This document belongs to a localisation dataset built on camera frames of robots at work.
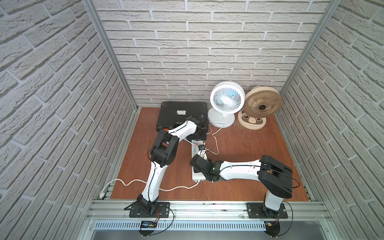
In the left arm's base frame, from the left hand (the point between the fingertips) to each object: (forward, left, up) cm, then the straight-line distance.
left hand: (194, 135), depth 102 cm
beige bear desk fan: (+8, -41, +24) cm, 48 cm away
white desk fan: (+9, -20, +27) cm, 35 cm away
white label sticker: (+15, +10, +7) cm, 20 cm away
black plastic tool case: (+15, +16, +6) cm, 23 cm away
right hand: (-20, -2, +2) cm, 21 cm away
